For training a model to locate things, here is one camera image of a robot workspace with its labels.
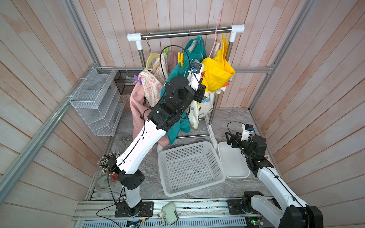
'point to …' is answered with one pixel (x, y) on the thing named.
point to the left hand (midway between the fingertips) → (201, 81)
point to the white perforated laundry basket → (187, 168)
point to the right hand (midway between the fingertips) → (231, 132)
